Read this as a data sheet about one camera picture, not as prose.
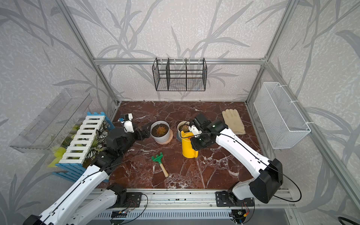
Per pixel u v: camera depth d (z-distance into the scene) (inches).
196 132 27.1
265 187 15.2
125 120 23.9
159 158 35.0
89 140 26.4
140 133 25.4
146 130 25.7
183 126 37.6
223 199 28.8
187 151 30.1
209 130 20.4
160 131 35.2
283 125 24.3
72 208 16.7
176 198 29.7
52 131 27.3
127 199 28.2
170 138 38.3
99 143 27.3
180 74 41.3
